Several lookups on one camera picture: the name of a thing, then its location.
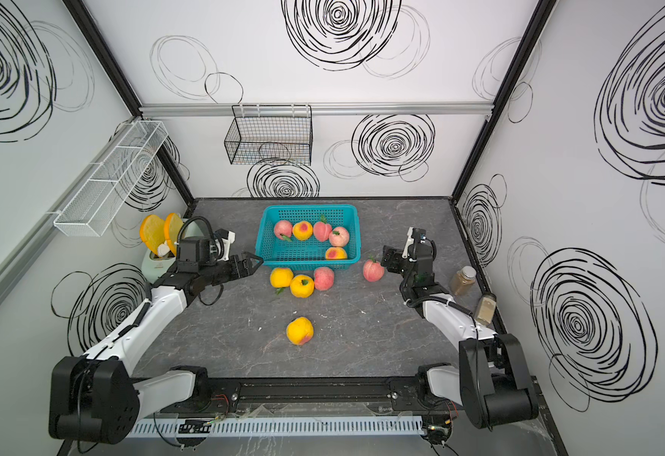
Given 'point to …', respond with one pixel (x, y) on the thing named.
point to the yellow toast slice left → (152, 232)
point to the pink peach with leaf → (322, 229)
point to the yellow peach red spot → (302, 230)
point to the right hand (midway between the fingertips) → (397, 249)
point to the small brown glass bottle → (463, 280)
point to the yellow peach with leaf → (302, 286)
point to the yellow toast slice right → (172, 231)
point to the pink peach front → (339, 239)
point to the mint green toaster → (155, 267)
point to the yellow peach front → (300, 331)
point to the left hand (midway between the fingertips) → (252, 263)
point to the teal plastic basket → (310, 254)
